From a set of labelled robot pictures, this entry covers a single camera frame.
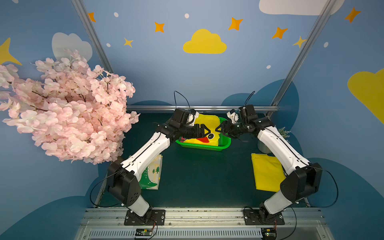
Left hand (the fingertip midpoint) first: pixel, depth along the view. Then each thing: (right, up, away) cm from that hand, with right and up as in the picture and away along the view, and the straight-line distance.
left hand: (205, 130), depth 77 cm
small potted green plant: (+48, -2, +11) cm, 49 cm away
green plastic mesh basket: (+15, -8, +25) cm, 30 cm away
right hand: (+9, 0, +3) cm, 10 cm away
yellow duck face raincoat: (+7, +5, +28) cm, 29 cm away
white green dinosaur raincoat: (-31, -26, +8) cm, 42 cm away
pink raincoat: (-11, -4, -10) cm, 15 cm away
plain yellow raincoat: (+39, -25, +11) cm, 48 cm away
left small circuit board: (-31, -50, -6) cm, 59 cm away
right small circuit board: (+31, -51, -4) cm, 60 cm away
